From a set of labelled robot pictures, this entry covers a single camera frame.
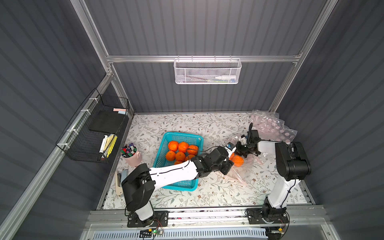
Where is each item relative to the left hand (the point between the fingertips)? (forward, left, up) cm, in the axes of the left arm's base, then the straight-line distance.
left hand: (232, 162), depth 76 cm
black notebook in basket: (+18, +66, +12) cm, 69 cm away
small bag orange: (+6, -7, -10) cm, 13 cm away
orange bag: (+10, +34, -11) cm, 37 cm away
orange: (+16, +33, -9) cm, 38 cm away
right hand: (+16, -6, -15) cm, 23 cm away
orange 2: (+16, +27, -10) cm, 32 cm away
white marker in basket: (+4, +62, +12) cm, 64 cm away
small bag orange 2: (+10, -4, -11) cm, 15 cm away
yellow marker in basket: (+6, +58, +11) cm, 59 cm away
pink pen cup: (+7, +56, -11) cm, 57 cm away
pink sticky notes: (+27, +63, +12) cm, 70 cm away
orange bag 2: (+10, +28, -11) cm, 32 cm away
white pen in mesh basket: (+49, -1, +19) cm, 52 cm away
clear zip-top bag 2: (+34, -35, -12) cm, 50 cm away
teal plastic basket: (+7, +40, -9) cm, 41 cm away
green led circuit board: (-28, +43, -19) cm, 54 cm away
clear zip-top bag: (+4, -11, -16) cm, 20 cm away
